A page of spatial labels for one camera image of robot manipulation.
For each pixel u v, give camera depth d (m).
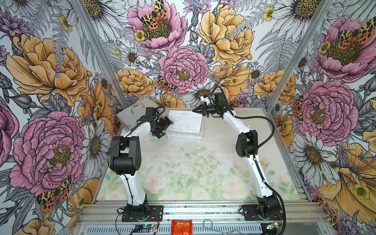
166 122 0.90
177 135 1.00
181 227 0.70
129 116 0.99
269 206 0.65
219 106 0.88
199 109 0.97
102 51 0.88
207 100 0.99
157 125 0.80
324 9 0.72
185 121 0.99
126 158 0.52
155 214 0.73
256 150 0.72
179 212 0.76
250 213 0.74
